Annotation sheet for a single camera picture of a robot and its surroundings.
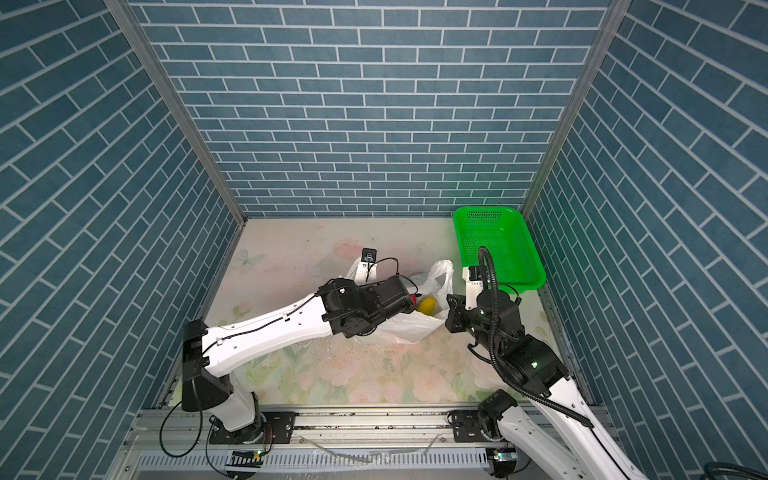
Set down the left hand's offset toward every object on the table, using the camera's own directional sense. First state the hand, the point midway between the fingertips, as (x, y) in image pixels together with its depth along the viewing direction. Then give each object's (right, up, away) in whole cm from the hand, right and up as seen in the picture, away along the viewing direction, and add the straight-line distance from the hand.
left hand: (370, 291), depth 74 cm
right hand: (+18, 0, -4) cm, 18 cm away
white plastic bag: (+10, -9, -2) cm, 13 cm away
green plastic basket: (+49, +17, +42) cm, 67 cm away
